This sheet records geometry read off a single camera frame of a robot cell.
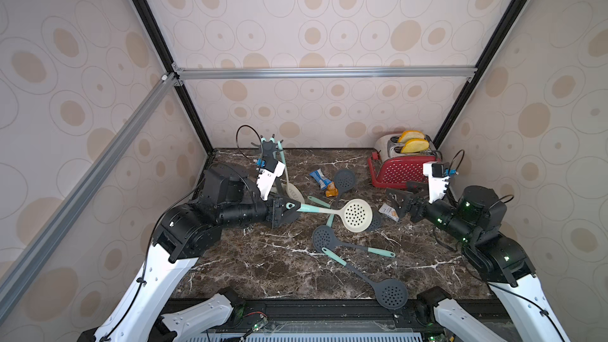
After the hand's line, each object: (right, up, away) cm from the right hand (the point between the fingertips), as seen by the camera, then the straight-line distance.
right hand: (392, 191), depth 61 cm
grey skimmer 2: (-16, -19, +27) cm, 37 cm away
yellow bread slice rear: (+20, +20, +36) cm, 46 cm away
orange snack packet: (-12, -4, +42) cm, 44 cm away
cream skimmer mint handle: (-29, -2, +28) cm, 40 cm away
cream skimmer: (-7, -8, +12) cm, 16 cm away
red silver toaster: (+15, +10, +36) cm, 41 cm away
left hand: (-23, -4, -7) cm, 24 cm away
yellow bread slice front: (+21, +15, +33) cm, 42 cm away
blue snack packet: (-16, +1, +45) cm, 48 cm away
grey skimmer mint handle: (+5, -35, +16) cm, 38 cm away
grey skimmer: (-6, +1, +45) cm, 46 cm away
